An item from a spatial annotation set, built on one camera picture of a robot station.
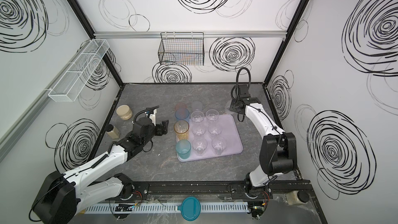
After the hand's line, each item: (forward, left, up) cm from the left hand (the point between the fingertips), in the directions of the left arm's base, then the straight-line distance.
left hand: (163, 120), depth 84 cm
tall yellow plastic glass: (-1, -10, -6) cm, 11 cm away
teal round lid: (-38, -18, -5) cm, 42 cm away
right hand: (+11, -40, 0) cm, 41 cm away
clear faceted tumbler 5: (+2, -29, -12) cm, 32 cm away
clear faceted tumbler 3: (-10, -20, -8) cm, 24 cm away
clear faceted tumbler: (+9, -18, -10) cm, 22 cm away
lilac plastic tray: (+1, -38, -14) cm, 41 cm away
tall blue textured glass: (+8, -9, -6) cm, 13 cm away
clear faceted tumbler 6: (-7, -31, -13) cm, 35 cm away
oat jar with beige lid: (+10, +29, -8) cm, 31 cm away
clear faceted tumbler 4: (+11, -27, -9) cm, 31 cm away
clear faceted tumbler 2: (0, -19, -10) cm, 22 cm away
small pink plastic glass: (+18, -6, -10) cm, 21 cm away
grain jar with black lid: (-33, -63, -4) cm, 71 cm away
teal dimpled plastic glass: (-12, -12, -9) cm, 19 cm away
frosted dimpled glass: (+17, -17, -9) cm, 26 cm away
